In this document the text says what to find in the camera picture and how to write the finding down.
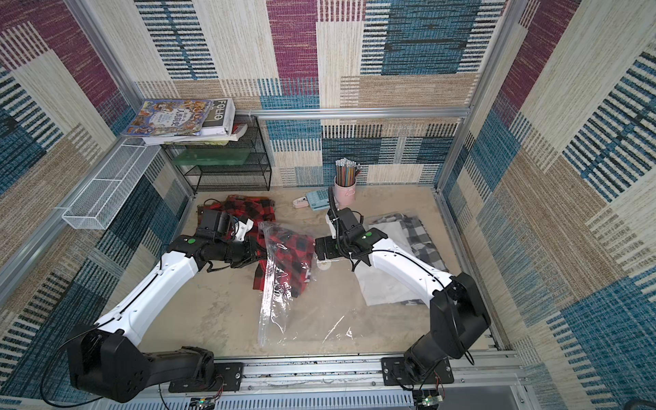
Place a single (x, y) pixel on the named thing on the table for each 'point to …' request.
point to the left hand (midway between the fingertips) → (268, 251)
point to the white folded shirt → (383, 289)
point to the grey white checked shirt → (415, 237)
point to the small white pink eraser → (301, 202)
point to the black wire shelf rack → (254, 175)
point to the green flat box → (208, 156)
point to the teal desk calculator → (319, 199)
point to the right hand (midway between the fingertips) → (326, 243)
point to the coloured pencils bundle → (346, 172)
